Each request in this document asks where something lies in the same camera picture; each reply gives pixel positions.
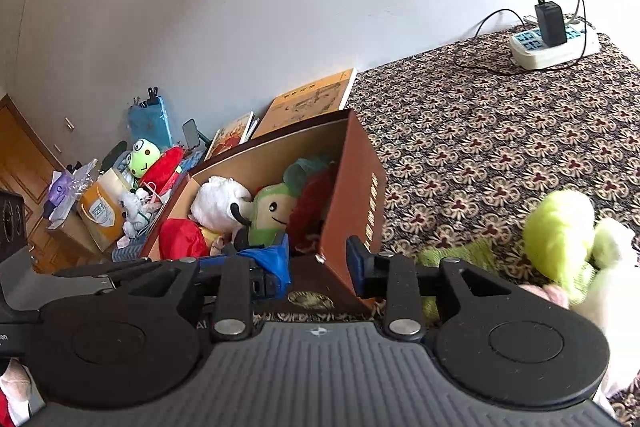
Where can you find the yellow-green mesh bath sponge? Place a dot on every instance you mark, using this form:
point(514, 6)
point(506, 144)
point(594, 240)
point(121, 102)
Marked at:
point(558, 238)

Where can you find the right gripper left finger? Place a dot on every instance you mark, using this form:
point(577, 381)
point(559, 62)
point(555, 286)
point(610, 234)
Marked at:
point(226, 287)

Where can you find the green frog plush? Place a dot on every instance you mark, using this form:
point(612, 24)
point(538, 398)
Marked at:
point(143, 155)

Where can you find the patterned floral tablecloth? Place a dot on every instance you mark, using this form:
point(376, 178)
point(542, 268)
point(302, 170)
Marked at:
point(470, 149)

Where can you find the red plush toy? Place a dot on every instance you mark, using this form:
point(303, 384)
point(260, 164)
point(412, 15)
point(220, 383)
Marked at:
point(163, 174)

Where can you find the black power adapter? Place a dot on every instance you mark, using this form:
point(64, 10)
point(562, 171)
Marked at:
point(551, 23)

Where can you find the yellow book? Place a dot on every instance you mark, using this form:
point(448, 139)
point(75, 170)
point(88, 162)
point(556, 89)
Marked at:
point(325, 95)

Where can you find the blue pouch with clips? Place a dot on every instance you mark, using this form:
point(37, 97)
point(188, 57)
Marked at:
point(148, 119)

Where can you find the red fluffy soft toy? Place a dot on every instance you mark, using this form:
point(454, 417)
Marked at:
point(306, 222)

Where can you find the phone on stand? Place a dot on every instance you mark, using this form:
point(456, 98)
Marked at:
point(195, 139)

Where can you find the pink plush toy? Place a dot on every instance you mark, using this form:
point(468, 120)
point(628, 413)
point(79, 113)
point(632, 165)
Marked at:
point(551, 292)

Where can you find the red cartoon picture book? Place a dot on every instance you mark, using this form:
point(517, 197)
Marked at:
point(230, 136)

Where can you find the purple plastic wrapping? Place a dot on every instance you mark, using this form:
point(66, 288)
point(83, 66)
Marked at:
point(65, 190)

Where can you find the white plastic bag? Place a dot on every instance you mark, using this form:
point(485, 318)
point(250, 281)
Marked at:
point(611, 289)

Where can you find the green smiling plush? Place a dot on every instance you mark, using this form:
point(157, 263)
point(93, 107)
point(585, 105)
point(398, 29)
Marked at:
point(269, 213)

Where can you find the green knitted cloth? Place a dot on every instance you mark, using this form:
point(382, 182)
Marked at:
point(461, 284)

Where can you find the yellow paper bag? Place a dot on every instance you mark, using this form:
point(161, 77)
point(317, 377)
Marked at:
point(100, 209)

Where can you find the white snoopy plush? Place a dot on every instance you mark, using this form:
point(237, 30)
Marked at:
point(211, 207)

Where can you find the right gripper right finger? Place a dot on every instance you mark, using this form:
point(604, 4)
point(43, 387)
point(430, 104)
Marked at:
point(398, 281)

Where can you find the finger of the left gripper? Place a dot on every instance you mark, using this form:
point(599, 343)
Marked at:
point(27, 290)

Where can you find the small white toy figure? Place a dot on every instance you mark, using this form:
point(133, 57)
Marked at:
point(139, 209)

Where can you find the brown cardboard box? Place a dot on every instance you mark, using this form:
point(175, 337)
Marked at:
point(320, 280)

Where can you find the red cloth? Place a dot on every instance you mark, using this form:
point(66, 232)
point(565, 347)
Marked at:
point(181, 238)

